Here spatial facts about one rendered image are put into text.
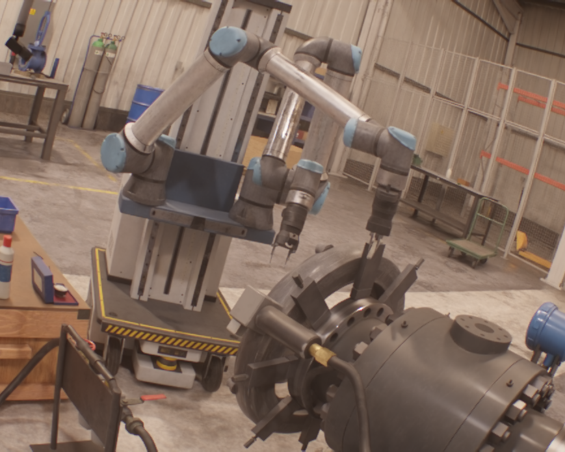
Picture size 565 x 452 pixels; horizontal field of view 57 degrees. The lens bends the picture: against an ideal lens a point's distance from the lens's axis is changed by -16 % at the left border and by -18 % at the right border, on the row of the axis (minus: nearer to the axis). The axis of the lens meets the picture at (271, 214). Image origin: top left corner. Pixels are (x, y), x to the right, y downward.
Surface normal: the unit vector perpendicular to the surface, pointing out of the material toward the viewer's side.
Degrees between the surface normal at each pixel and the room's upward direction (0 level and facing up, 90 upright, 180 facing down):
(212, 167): 90
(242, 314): 67
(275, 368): 90
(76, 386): 90
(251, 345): 82
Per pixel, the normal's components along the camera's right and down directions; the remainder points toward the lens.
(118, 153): -0.57, 0.07
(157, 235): 0.29, 0.29
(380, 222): -0.25, 0.14
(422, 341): -0.12, -0.84
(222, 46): -0.41, -0.05
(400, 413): -0.61, -0.33
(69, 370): -0.71, -0.07
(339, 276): 0.64, 0.34
